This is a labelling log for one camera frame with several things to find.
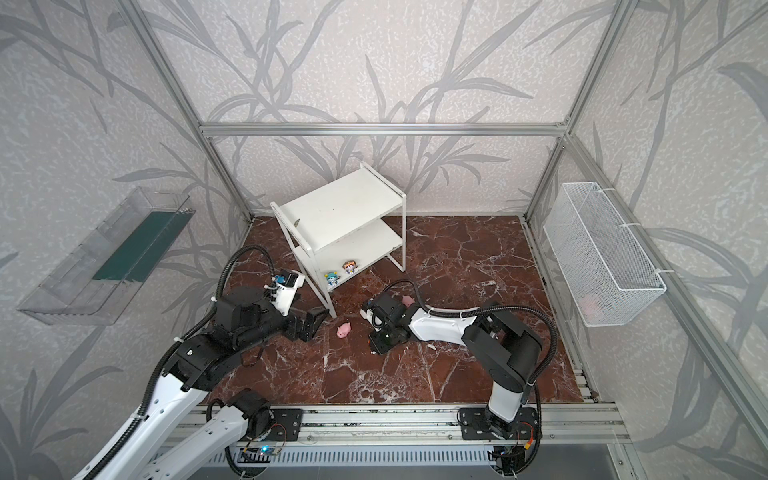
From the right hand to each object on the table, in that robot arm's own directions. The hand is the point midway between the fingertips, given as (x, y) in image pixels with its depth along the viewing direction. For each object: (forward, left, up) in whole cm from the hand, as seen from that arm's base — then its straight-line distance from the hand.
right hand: (374, 335), depth 88 cm
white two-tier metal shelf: (+15, +6, +32) cm, 36 cm away
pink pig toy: (+1, +9, 0) cm, 9 cm away
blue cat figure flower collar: (+13, +6, +18) cm, 23 cm away
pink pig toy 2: (+11, -10, 0) cm, 15 cm away
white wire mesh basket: (-2, -51, +34) cm, 62 cm away
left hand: (+1, +11, +23) cm, 26 cm away
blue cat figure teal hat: (+9, +10, +18) cm, 22 cm away
